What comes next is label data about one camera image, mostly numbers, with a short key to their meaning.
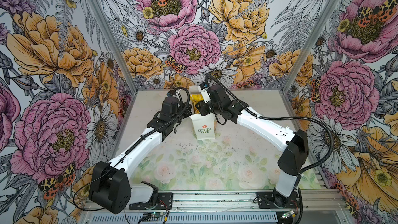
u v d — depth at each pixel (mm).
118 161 436
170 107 602
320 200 765
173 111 639
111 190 401
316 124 465
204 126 832
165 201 736
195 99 762
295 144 483
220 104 598
